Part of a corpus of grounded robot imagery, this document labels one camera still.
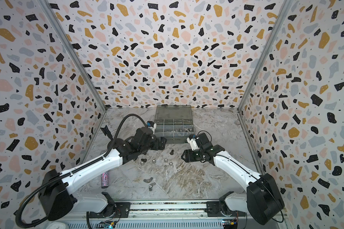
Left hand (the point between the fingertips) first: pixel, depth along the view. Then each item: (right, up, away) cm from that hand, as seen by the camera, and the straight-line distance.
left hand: (161, 138), depth 80 cm
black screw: (+4, -11, +15) cm, 19 cm away
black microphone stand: (-32, +3, +2) cm, 32 cm away
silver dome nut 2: (+1, -16, +12) cm, 20 cm away
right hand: (+14, -11, +3) cm, 18 cm away
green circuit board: (-25, -41, -10) cm, 49 cm away
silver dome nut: (-7, -16, +12) cm, 21 cm away
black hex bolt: (-12, -15, +10) cm, 22 cm away
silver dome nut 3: (+4, -17, +10) cm, 20 cm away
